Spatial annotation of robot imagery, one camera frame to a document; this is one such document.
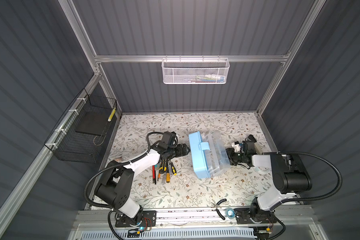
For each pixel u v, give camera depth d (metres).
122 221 0.72
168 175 0.87
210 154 0.81
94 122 0.76
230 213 0.75
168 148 0.71
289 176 0.47
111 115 0.81
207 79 0.91
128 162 0.49
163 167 0.91
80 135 0.72
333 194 0.43
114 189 0.45
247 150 0.77
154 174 0.88
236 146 0.91
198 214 0.76
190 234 0.77
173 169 0.89
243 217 0.74
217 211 0.76
